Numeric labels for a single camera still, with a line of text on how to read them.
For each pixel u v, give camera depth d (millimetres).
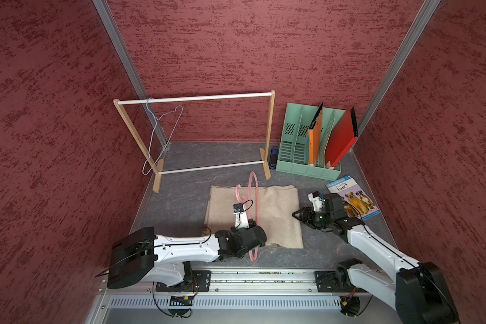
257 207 917
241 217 701
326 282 729
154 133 1155
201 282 742
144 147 878
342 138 1019
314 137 875
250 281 756
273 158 1100
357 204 947
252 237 582
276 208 903
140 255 410
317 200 797
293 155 1146
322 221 724
